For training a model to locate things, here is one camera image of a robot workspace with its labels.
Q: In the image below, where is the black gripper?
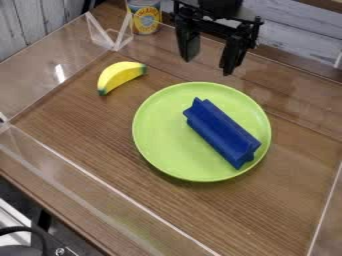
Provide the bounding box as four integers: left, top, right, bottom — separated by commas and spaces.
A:
173, 0, 265, 76

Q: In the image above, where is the blue star-shaped block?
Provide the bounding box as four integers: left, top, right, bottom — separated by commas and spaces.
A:
183, 98, 262, 169

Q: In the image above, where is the green plate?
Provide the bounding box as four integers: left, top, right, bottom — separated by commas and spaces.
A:
132, 82, 271, 182

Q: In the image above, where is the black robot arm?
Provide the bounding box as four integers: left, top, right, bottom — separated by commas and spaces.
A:
171, 0, 265, 76

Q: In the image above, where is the yellow labelled can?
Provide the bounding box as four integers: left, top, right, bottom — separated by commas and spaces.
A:
127, 0, 162, 35

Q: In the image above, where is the yellow toy banana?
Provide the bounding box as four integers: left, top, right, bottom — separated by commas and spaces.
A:
98, 61, 147, 96

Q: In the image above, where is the clear acrylic corner bracket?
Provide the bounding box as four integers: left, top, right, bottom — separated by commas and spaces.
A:
86, 12, 134, 52

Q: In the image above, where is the clear acrylic front wall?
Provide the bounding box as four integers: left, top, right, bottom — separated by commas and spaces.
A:
0, 113, 219, 256

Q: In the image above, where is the black cable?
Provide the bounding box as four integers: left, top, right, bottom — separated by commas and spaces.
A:
0, 226, 48, 256

